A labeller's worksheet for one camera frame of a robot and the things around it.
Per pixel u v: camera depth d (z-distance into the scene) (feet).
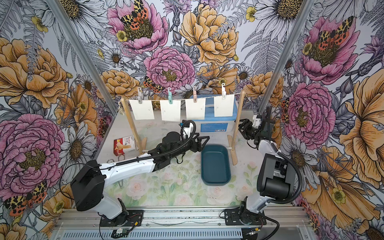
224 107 2.42
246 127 2.65
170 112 2.39
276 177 1.58
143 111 2.30
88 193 1.38
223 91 2.17
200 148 2.22
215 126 3.28
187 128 2.21
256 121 2.78
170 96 2.12
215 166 2.99
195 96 2.11
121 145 3.18
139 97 2.04
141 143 3.18
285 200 1.54
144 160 1.82
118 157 3.13
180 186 2.79
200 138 2.18
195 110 2.38
